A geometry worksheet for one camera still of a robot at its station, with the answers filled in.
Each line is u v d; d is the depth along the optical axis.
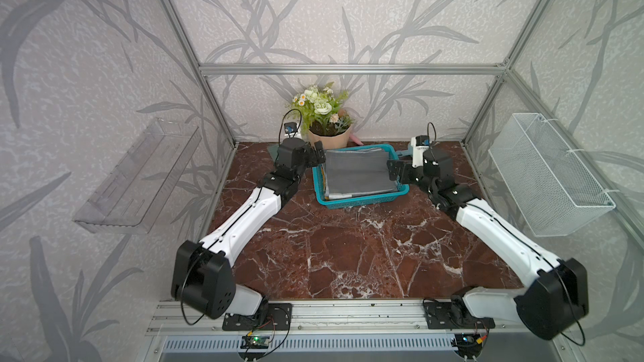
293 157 0.59
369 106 1.12
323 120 1.02
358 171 1.02
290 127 0.69
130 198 0.65
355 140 1.20
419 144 0.68
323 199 0.93
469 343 0.72
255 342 0.71
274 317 0.74
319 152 0.74
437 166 0.58
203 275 0.41
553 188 0.62
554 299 0.39
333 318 0.75
